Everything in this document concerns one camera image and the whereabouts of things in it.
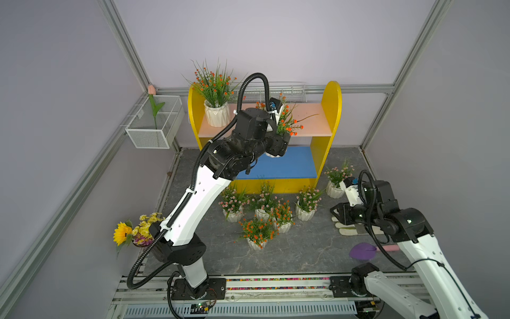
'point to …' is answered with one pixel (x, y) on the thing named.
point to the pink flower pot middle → (265, 201)
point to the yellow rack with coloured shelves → (304, 167)
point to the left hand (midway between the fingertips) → (279, 131)
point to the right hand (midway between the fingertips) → (335, 208)
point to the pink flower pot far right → (334, 176)
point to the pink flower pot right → (307, 203)
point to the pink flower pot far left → (232, 203)
